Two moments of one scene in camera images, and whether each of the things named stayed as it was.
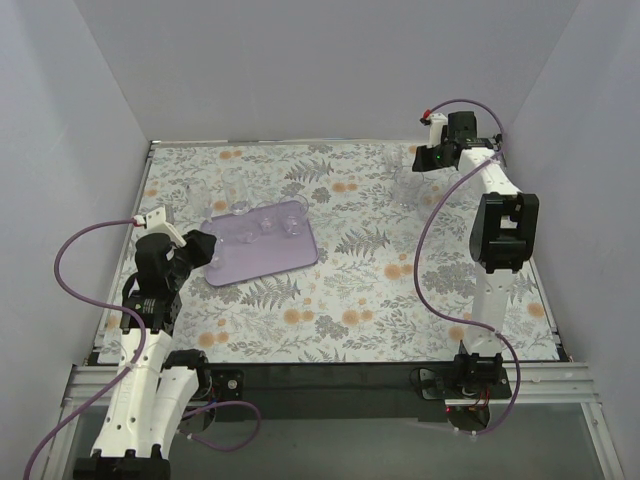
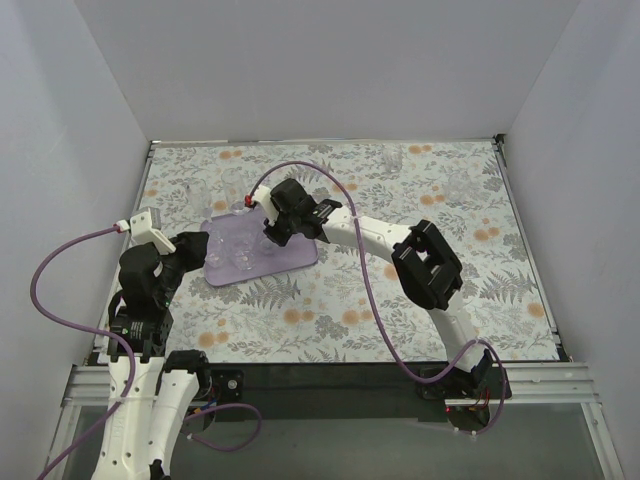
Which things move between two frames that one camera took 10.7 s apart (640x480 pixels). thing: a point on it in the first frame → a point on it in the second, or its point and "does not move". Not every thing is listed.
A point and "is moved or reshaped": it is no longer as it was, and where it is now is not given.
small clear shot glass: (266, 224) is moved or reshaped
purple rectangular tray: (259, 242) does not move
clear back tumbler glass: (392, 157) does not move
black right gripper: (426, 158) → (278, 228)
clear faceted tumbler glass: (293, 209) is moved or reshaped
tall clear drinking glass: (407, 186) → (268, 247)
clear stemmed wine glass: (199, 196) does not move
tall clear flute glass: (235, 191) does not move
